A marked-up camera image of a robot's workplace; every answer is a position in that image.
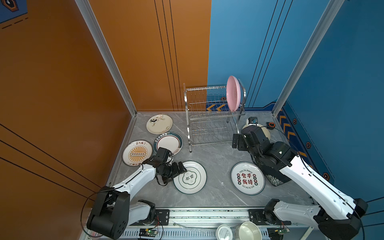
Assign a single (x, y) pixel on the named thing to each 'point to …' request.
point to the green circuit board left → (147, 232)
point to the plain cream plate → (266, 132)
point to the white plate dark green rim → (170, 141)
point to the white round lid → (224, 232)
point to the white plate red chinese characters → (248, 178)
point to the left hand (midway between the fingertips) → (181, 172)
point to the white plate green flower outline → (192, 181)
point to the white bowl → (248, 230)
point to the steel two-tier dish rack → (210, 121)
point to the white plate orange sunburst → (135, 152)
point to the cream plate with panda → (159, 124)
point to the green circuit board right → (281, 231)
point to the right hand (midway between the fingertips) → (239, 137)
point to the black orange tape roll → (270, 125)
